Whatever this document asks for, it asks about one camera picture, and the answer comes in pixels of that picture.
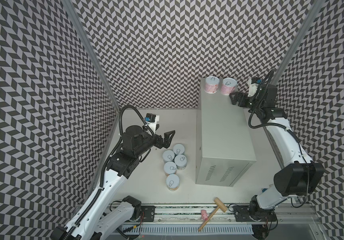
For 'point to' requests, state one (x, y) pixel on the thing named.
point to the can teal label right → (181, 162)
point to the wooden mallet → (220, 205)
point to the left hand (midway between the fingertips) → (166, 129)
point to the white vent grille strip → (187, 229)
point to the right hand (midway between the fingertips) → (235, 98)
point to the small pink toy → (204, 214)
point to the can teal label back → (178, 149)
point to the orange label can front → (172, 182)
